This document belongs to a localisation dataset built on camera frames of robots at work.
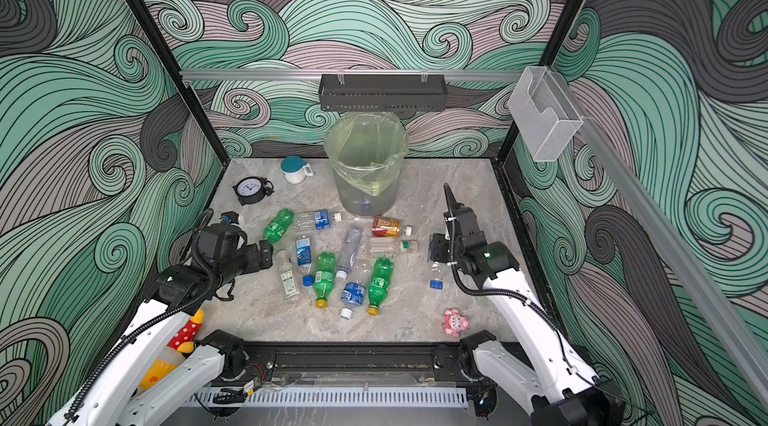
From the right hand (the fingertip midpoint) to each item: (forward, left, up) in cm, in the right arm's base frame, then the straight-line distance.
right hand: (438, 244), depth 77 cm
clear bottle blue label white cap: (+14, +37, -10) cm, 41 cm away
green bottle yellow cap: (-7, +16, -11) cm, 20 cm away
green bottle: (+12, +49, -11) cm, 52 cm away
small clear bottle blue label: (-9, +23, -10) cm, 26 cm away
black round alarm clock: (+29, +64, -14) cm, 71 cm away
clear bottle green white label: (-5, +42, -11) cm, 44 cm away
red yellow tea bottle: (+12, +15, -12) cm, 23 cm away
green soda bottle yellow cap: (-5, +31, -11) cm, 34 cm away
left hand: (-2, +47, +2) cm, 47 cm away
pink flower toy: (-16, -4, -12) cm, 21 cm away
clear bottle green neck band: (+7, +12, -15) cm, 21 cm away
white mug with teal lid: (+36, +48, -10) cm, 61 cm away
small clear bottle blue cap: (-9, +1, -3) cm, 9 cm away
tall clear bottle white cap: (+7, +25, -16) cm, 31 cm away
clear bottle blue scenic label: (+1, +38, -11) cm, 40 cm away
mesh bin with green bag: (+38, +21, -2) cm, 43 cm away
